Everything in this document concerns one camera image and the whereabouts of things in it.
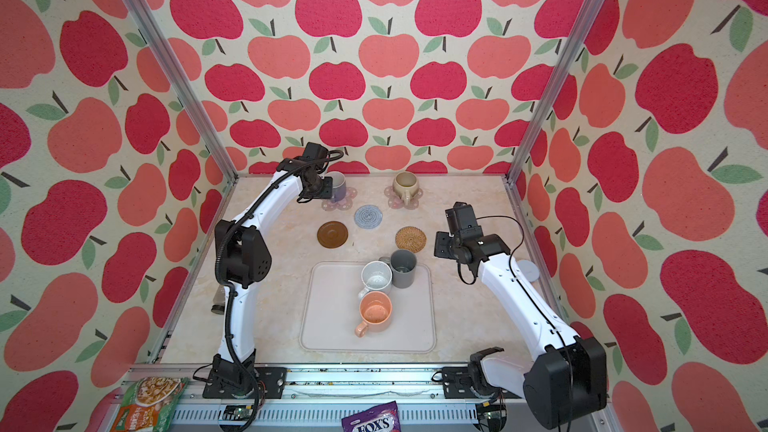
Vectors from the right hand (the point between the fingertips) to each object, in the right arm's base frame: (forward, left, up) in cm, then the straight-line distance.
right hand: (454, 242), depth 83 cm
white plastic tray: (-18, +35, -15) cm, 42 cm away
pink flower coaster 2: (+25, +18, -14) cm, 34 cm away
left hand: (+17, +40, -2) cm, 44 cm away
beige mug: (+28, +15, -8) cm, 33 cm away
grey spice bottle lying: (-20, +66, -12) cm, 70 cm away
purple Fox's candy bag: (-41, +17, -14) cm, 47 cm away
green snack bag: (-45, +72, -13) cm, 85 cm away
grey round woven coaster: (+18, +28, -15) cm, 36 cm away
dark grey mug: (-3, +14, -11) cm, 18 cm away
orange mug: (-16, +21, -15) cm, 30 cm away
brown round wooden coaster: (+10, +40, -16) cm, 44 cm away
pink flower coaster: (+23, +37, -15) cm, 46 cm away
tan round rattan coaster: (+10, +12, -15) cm, 22 cm away
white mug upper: (-6, +22, -14) cm, 27 cm away
